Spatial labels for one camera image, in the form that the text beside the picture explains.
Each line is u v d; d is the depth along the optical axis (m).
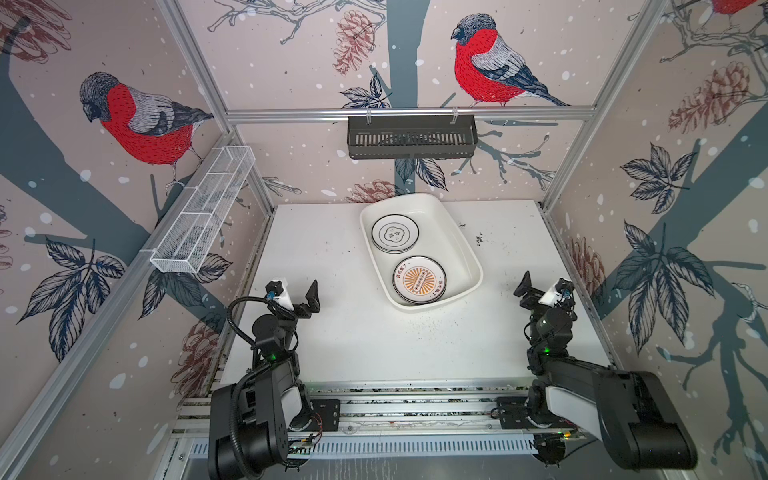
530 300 0.76
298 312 0.76
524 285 0.83
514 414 0.73
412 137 1.05
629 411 0.43
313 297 0.81
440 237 1.10
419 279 0.98
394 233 1.10
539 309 0.75
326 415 0.73
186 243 0.72
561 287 0.69
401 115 0.95
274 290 0.70
